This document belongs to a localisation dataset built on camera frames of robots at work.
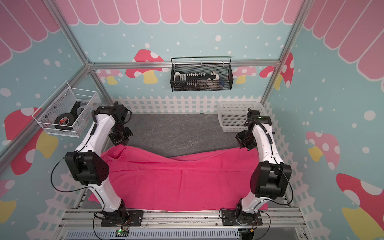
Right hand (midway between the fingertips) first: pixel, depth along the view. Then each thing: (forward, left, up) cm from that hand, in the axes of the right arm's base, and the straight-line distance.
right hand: (234, 161), depth 79 cm
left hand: (-11, +59, +1) cm, 60 cm away
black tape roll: (+10, +82, +22) cm, 85 cm away
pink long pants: (-5, +9, -15) cm, 18 cm away
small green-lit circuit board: (-30, +58, -16) cm, 67 cm away
